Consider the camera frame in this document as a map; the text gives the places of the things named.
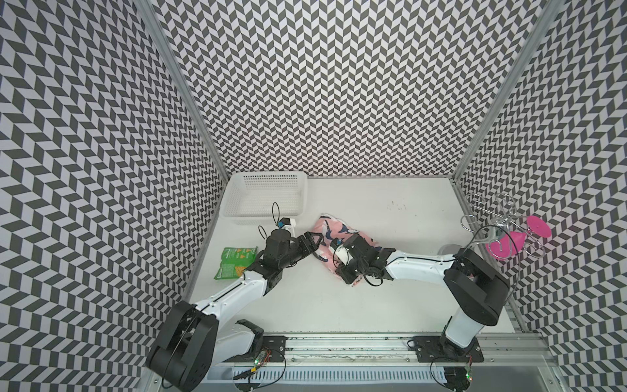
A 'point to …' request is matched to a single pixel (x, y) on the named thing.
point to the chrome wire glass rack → (496, 217)
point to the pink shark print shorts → (331, 228)
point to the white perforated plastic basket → (250, 195)
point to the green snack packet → (234, 260)
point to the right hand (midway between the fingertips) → (340, 273)
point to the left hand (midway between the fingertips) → (319, 240)
